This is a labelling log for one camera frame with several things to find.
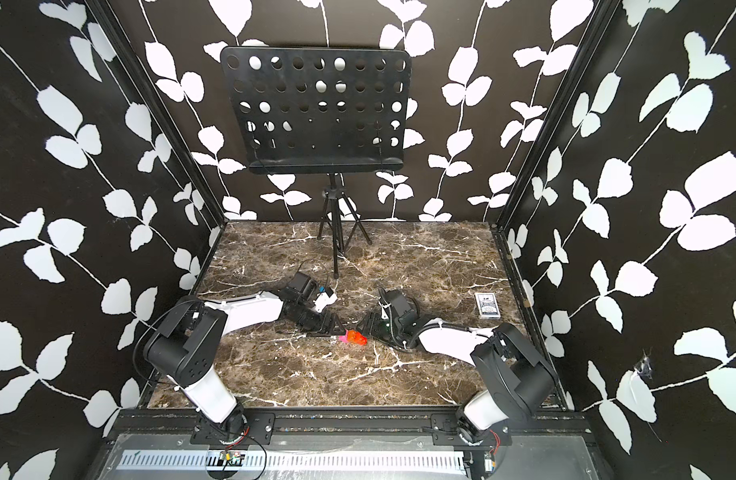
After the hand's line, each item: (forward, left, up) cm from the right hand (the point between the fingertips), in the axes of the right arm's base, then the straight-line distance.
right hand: (359, 327), depth 86 cm
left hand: (+1, +6, -3) cm, 7 cm away
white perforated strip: (-32, +14, -6) cm, 35 cm away
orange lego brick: (-2, +2, -2) cm, 4 cm away
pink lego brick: (-2, +4, -3) cm, 6 cm away
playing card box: (+10, -41, -5) cm, 43 cm away
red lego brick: (-3, 0, -3) cm, 4 cm away
